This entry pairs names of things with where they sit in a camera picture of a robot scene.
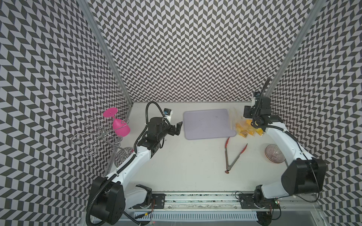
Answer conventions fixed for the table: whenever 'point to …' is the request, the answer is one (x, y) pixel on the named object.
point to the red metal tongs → (228, 168)
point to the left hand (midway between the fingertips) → (173, 120)
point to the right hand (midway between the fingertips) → (250, 110)
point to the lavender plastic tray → (203, 124)
